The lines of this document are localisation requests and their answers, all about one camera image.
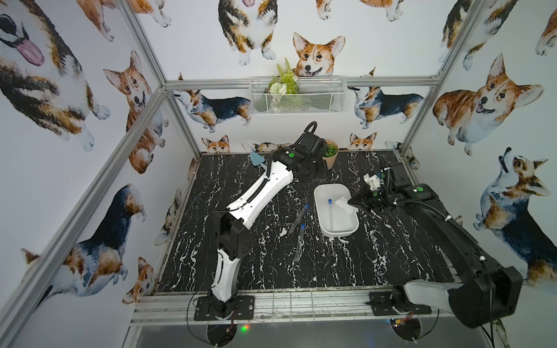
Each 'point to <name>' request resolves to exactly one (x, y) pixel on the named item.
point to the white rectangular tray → (333, 220)
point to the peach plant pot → (331, 153)
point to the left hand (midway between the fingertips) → (329, 173)
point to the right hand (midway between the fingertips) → (345, 199)
